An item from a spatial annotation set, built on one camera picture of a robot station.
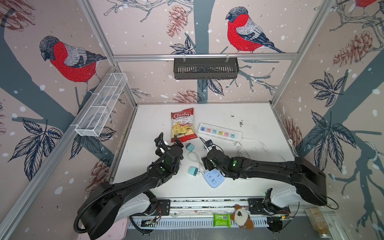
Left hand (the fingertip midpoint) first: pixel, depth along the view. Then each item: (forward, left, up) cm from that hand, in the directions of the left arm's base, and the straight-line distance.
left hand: (170, 139), depth 82 cm
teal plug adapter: (+3, -11, -14) cm, 18 cm away
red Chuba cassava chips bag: (+18, -5, -11) cm, 21 cm away
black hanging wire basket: (+50, -22, +14) cm, 56 cm away
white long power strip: (+13, -31, -13) cm, 36 cm away
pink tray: (-39, +21, -13) cm, 47 cm away
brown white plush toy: (-35, -36, -12) cm, 52 cm away
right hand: (-7, -19, -8) cm, 22 cm away
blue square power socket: (-17, -24, -13) cm, 33 cm away
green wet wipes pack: (-36, -27, -15) cm, 47 cm away
